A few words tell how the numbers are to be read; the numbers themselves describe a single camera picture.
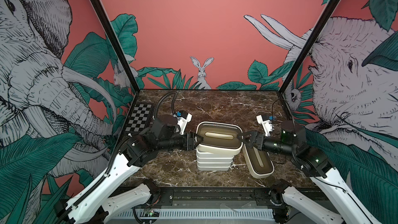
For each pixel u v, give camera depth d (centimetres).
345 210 40
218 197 76
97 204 39
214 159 73
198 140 61
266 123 59
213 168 80
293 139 45
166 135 47
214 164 78
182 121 57
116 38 92
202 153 65
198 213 78
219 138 64
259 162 80
